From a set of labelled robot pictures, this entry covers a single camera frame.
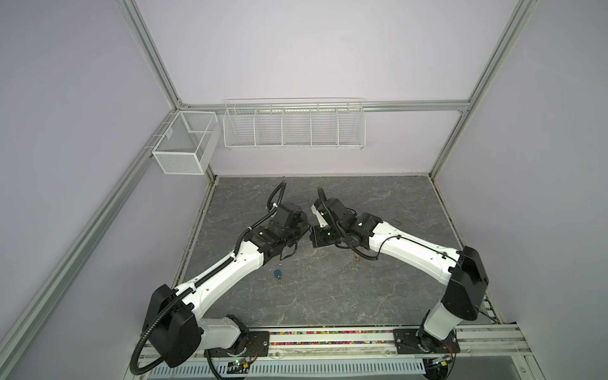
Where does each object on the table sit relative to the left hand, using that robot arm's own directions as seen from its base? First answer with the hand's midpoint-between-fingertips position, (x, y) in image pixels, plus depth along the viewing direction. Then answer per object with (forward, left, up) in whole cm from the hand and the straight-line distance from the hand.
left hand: (311, 225), depth 79 cm
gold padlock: (-17, -11, +11) cm, 23 cm away
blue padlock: (-8, +13, -19) cm, 25 cm away
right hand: (-4, +1, -3) cm, 5 cm away
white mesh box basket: (+44, +51, +3) cm, 68 cm away
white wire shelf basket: (+44, +4, +11) cm, 45 cm away
